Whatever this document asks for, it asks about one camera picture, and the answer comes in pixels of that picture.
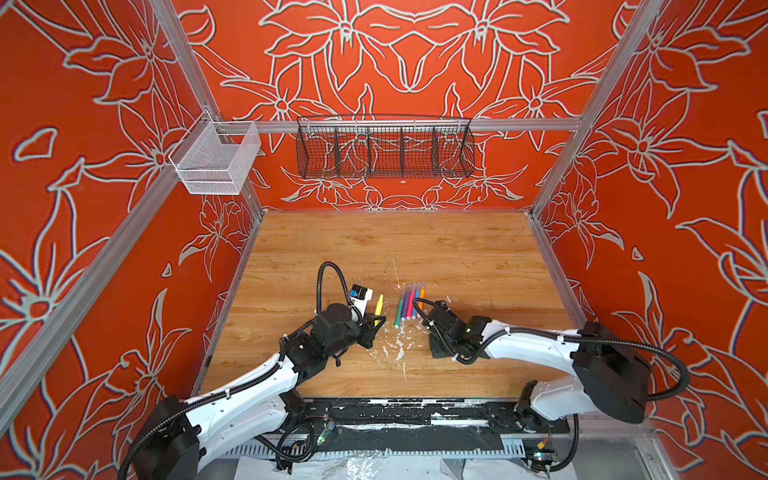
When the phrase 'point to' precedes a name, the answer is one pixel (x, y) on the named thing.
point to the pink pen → (411, 297)
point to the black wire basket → (371, 146)
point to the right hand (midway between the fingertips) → (430, 346)
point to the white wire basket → (213, 158)
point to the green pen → (398, 315)
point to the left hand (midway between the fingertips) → (383, 317)
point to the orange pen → (423, 293)
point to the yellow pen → (379, 309)
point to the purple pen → (405, 304)
